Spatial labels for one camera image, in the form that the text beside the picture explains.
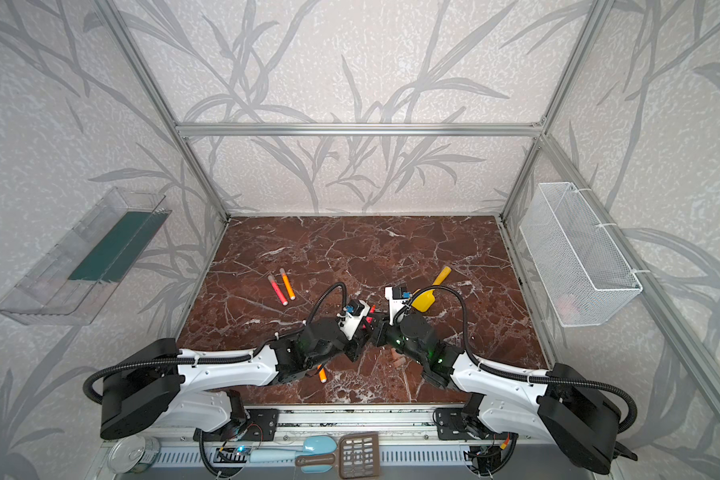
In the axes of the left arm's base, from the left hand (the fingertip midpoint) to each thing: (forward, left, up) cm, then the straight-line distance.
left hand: (377, 322), depth 78 cm
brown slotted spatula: (-28, +4, -13) cm, 31 cm away
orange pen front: (-11, +15, -12) cm, 22 cm away
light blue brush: (-26, +15, -13) cm, 33 cm away
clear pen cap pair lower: (-6, -7, -13) cm, 16 cm away
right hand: (+2, +4, +4) cm, 6 cm away
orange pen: (+19, +31, -13) cm, 38 cm away
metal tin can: (-29, +54, -7) cm, 61 cm away
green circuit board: (-28, +35, -15) cm, 48 cm away
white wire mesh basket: (0, -43, +23) cm, 49 cm away
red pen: (+16, +34, -13) cm, 40 cm away
